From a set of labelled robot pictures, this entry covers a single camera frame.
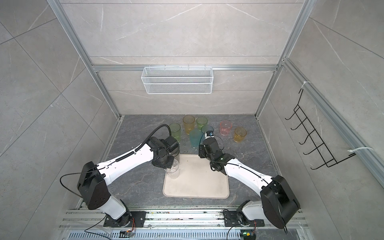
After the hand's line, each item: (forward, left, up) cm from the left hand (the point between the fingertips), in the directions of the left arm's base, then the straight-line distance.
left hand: (167, 162), depth 81 cm
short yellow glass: (+27, -50, -12) cm, 58 cm away
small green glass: (+39, -22, -10) cm, 46 cm away
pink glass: (+30, -39, -6) cm, 49 cm away
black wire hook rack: (-13, -68, +23) cm, 73 cm away
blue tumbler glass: (+23, -23, +1) cm, 33 cm away
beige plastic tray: (-6, -16, -12) cm, 21 cm away
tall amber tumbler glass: (+30, -12, 0) cm, 32 cm away
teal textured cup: (+21, -17, -7) cm, 28 cm away
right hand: (+10, -21, +2) cm, 23 cm away
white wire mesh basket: (+52, -5, +18) cm, 56 cm away
